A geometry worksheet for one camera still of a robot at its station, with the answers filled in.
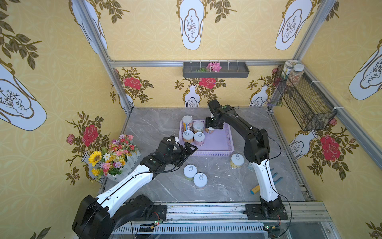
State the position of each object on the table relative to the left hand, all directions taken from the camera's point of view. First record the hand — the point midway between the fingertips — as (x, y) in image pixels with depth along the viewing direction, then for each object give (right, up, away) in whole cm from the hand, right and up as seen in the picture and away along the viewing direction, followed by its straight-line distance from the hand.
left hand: (189, 150), depth 79 cm
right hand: (+17, +14, +22) cm, 31 cm away
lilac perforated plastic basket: (+19, +1, +18) cm, 26 cm away
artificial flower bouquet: (-38, -3, -4) cm, 39 cm away
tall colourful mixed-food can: (-2, +14, +16) cm, 21 cm away
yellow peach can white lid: (+5, +12, +21) cm, 25 cm away
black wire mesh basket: (+65, +26, +5) cm, 71 cm away
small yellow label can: (-1, +6, +19) cm, 20 cm away
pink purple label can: (+6, -16, 0) cm, 17 cm away
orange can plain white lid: (+14, +9, +21) cm, 27 cm away
